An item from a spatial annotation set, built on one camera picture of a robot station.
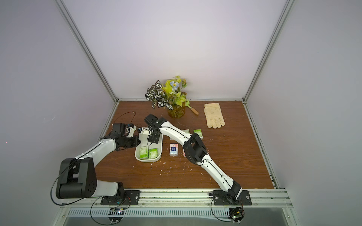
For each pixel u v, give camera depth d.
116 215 0.72
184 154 0.88
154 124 0.73
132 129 0.84
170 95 0.93
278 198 0.75
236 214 0.70
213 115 1.10
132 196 0.74
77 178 0.43
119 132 0.72
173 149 0.89
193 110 1.12
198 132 0.98
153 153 0.87
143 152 0.88
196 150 0.63
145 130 0.85
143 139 0.87
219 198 0.72
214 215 0.68
